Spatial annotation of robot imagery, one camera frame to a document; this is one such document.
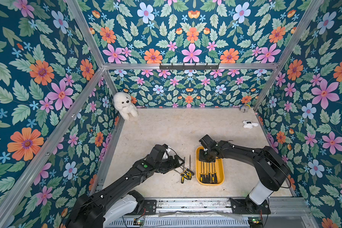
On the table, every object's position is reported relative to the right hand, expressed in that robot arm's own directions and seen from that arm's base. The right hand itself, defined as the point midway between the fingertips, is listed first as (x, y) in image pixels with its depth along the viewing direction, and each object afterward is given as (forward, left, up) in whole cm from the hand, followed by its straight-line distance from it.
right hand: (200, 158), depth 90 cm
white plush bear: (+34, +56, +17) cm, 68 cm away
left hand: (-9, +11, +10) cm, 17 cm away
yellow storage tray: (-7, -12, 0) cm, 14 cm away
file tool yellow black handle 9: (-11, +10, -1) cm, 15 cm away
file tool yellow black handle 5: (-11, 0, -1) cm, 11 cm away
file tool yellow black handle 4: (-10, -2, -1) cm, 10 cm away
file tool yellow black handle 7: (-9, +6, +1) cm, 11 cm away
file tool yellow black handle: (-10, -7, -1) cm, 12 cm away
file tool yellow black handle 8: (-11, +7, +1) cm, 13 cm away
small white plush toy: (+28, -38, +2) cm, 47 cm away
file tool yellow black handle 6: (-10, +11, 0) cm, 15 cm away
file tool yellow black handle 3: (-12, -5, 0) cm, 13 cm away
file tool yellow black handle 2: (-10, -9, -1) cm, 14 cm away
